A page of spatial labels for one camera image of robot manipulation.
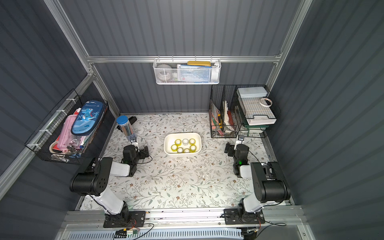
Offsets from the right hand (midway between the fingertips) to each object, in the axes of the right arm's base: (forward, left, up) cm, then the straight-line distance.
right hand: (239, 143), depth 94 cm
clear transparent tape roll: (+5, +35, -6) cm, 36 cm away
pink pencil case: (-13, +87, +24) cm, 91 cm away
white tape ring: (+21, -18, +13) cm, 31 cm away
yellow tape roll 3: (0, +34, -6) cm, 35 cm away
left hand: (-1, +64, -3) cm, 65 cm away
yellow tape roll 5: (+5, +41, -6) cm, 41 cm away
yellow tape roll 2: (0, +30, -6) cm, 31 cm away
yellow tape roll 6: (+1, +43, -6) cm, 43 cm away
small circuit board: (-46, +63, -9) cm, 79 cm away
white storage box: (+4, +37, -7) cm, 38 cm away
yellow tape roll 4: (-1, +38, -7) cm, 39 cm away
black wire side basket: (-18, +91, +29) cm, 97 cm away
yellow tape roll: (+6, +31, -6) cm, 32 cm away
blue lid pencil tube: (+6, +72, +10) cm, 73 cm away
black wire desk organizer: (+27, -4, +3) cm, 27 cm away
